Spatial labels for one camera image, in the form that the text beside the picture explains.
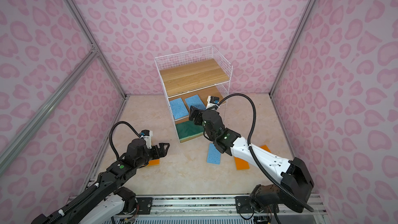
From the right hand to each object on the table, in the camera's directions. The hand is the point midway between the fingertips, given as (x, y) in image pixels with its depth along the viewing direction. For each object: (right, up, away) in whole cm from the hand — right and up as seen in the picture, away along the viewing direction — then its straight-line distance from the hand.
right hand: (197, 107), depth 74 cm
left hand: (-18, -19, +7) cm, 27 cm away
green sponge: (-7, -14, +24) cm, 28 cm away
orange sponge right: (+24, -32, +12) cm, 41 cm away
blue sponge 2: (-1, +3, +8) cm, 8 cm away
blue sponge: (-10, -1, +4) cm, 10 cm away
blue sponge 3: (+9, -27, +14) cm, 32 cm away
